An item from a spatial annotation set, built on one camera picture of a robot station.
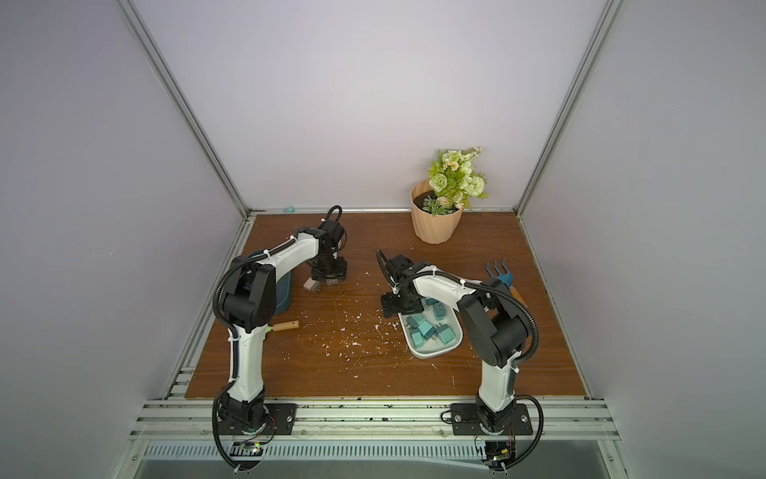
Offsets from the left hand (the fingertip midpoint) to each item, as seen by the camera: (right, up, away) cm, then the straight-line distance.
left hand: (342, 275), depth 99 cm
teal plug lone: (+32, -9, -12) cm, 35 cm away
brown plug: (-9, -3, -3) cm, 10 cm away
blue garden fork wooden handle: (+57, -1, +1) cm, 57 cm away
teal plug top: (+24, -16, -16) cm, 34 cm away
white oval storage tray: (+30, -15, -14) cm, 36 cm away
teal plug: (+27, -14, -14) cm, 34 cm away
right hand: (+18, -10, -9) cm, 22 cm away
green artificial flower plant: (+37, +30, -8) cm, 48 cm away
